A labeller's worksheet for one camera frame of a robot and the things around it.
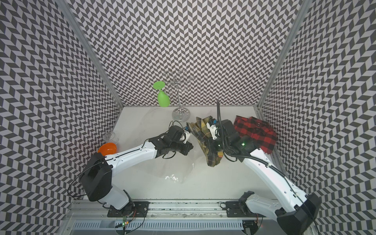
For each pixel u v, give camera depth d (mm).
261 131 966
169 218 707
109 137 990
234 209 725
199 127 727
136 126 1083
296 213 361
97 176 425
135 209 706
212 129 649
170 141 640
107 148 900
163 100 948
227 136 519
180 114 1127
